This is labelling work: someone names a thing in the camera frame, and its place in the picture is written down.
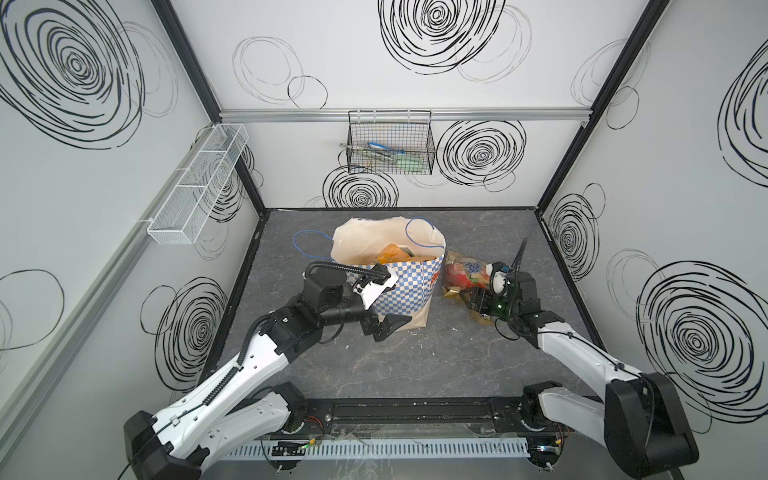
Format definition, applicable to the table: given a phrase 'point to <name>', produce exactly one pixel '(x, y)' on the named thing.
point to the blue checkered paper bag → (360, 242)
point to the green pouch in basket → (409, 162)
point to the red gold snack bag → (462, 272)
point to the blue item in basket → (378, 146)
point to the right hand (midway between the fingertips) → (470, 292)
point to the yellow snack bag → (394, 254)
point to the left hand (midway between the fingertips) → (402, 302)
